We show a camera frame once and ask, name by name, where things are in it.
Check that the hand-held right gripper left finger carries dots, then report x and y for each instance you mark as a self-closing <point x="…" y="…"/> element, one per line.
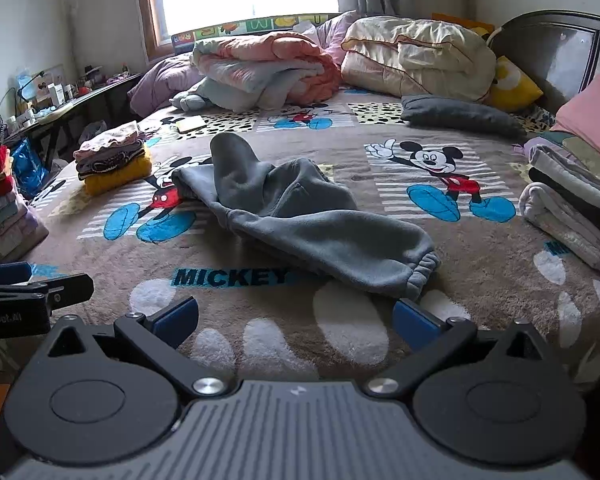
<point x="177" y="321"/>

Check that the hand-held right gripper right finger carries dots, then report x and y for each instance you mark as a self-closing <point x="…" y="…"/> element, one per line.
<point x="414" y="322"/>

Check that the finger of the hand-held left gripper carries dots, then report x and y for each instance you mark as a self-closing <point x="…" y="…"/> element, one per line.
<point x="7" y="274"/>
<point x="72" y="290"/>

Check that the grey sweatpants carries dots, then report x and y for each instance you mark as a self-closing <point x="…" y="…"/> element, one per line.
<point x="305" y="220"/>

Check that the stack of folded clothes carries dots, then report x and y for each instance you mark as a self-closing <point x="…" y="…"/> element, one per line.
<point x="0" y="200"/>

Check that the dark clothes at right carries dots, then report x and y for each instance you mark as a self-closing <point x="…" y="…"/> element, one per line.
<point x="570" y="50"/>

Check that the blue plastic bag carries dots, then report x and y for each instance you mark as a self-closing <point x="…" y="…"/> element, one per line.
<point x="27" y="167"/>

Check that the yellow folded sweater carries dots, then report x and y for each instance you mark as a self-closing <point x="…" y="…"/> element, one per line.
<point x="117" y="175"/>

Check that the dark patterned folded garment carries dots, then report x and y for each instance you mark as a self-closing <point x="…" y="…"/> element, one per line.
<point x="110" y="160"/>

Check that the pink folded garment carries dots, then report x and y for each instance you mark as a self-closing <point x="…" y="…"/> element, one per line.
<point x="110" y="139"/>

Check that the grey bag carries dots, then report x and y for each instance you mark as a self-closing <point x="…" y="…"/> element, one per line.
<point x="92" y="132"/>

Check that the cartoon printed blanket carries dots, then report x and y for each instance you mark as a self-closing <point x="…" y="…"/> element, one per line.
<point x="360" y="160"/>

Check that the white folded garment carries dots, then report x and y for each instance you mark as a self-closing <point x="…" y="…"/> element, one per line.
<point x="555" y="220"/>

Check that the yellow book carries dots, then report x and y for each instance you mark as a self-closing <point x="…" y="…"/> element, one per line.
<point x="191" y="124"/>

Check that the dark desk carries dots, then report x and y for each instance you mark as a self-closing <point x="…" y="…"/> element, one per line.
<point x="100" y="91"/>

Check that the black folded garment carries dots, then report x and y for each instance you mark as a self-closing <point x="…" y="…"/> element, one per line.
<point x="580" y="205"/>

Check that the light grey folded garment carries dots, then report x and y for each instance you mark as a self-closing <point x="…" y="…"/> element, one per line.
<point x="565" y="172"/>

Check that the dark grey folded cloth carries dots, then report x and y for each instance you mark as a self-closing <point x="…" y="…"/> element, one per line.
<point x="460" y="112"/>

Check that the light blue plush toy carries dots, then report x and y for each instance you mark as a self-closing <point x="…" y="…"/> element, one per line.
<point x="190" y="100"/>

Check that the purple quilt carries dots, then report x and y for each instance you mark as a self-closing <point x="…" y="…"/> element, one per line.
<point x="160" y="80"/>

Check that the olive folded cloth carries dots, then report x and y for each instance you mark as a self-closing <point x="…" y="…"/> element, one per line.
<point x="592" y="152"/>

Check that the yellow pillow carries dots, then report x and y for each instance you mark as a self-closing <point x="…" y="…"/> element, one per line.
<point x="515" y="85"/>

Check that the cream folded quilt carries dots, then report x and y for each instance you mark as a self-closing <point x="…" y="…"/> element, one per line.
<point x="420" y="60"/>

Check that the pink folded cloth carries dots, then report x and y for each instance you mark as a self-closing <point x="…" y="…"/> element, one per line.
<point x="595" y="110"/>

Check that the pink folded quilt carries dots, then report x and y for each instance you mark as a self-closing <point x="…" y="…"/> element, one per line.
<point x="280" y="55"/>

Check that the light purple pillow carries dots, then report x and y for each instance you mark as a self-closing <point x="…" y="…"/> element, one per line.
<point x="332" y="32"/>

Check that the colourful alphabet mat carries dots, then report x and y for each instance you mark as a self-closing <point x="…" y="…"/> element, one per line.
<point x="260" y="24"/>

